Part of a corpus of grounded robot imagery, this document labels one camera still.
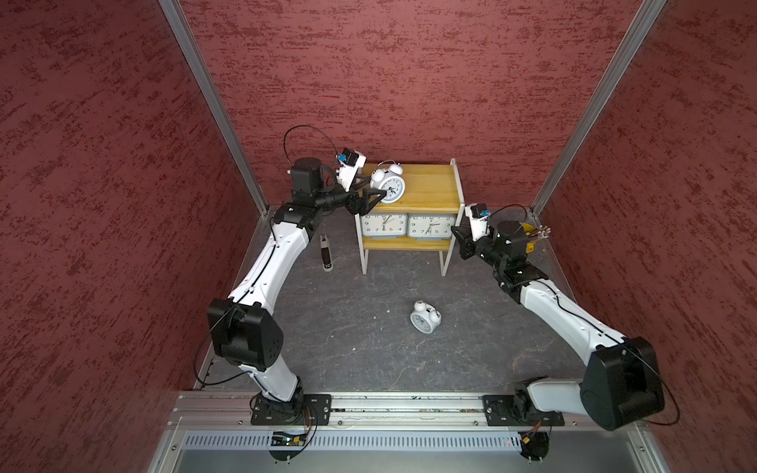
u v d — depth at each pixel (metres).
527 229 0.97
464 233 0.74
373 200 0.71
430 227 0.88
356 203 0.67
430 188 0.83
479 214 0.68
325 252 1.02
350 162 0.63
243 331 0.44
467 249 0.73
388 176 0.71
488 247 0.70
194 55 0.78
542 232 0.92
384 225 0.88
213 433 0.71
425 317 0.82
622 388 0.41
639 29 0.74
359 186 0.76
